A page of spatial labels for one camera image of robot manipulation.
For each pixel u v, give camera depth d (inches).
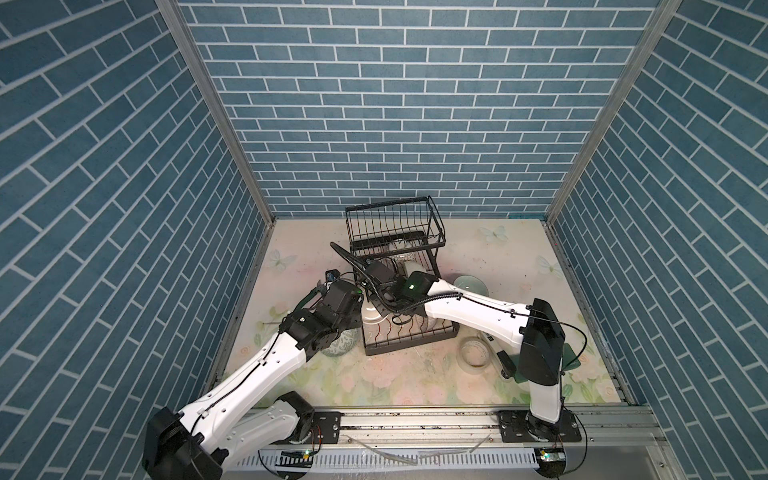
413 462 27.6
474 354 34.1
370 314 28.4
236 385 17.1
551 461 29.0
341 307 22.6
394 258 31.7
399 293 23.1
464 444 28.4
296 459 28.4
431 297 20.6
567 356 33.3
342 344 34.3
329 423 29.1
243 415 17.5
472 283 37.1
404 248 31.7
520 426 29.1
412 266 36.9
